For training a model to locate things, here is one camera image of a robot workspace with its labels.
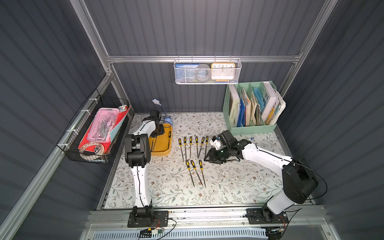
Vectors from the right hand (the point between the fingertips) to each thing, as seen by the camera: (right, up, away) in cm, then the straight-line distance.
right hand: (209, 158), depth 83 cm
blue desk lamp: (-28, +24, +22) cm, 43 cm away
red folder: (-49, +9, -15) cm, 52 cm away
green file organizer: (+28, +30, +12) cm, 43 cm away
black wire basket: (-55, +6, -16) cm, 57 cm away
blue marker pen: (+32, +10, +22) cm, 40 cm away
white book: (+42, +32, +14) cm, 55 cm away
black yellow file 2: (-8, -7, +8) cm, 14 cm away
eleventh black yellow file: (-4, -8, +8) cm, 12 cm away
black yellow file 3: (-11, +6, +19) cm, 23 cm away
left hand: (-35, +14, +24) cm, 45 cm away
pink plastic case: (-53, +19, -11) cm, 57 cm away
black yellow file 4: (-3, +6, +19) cm, 20 cm away
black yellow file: (-12, -8, +8) cm, 16 cm away
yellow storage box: (-31, +6, +18) cm, 36 cm away
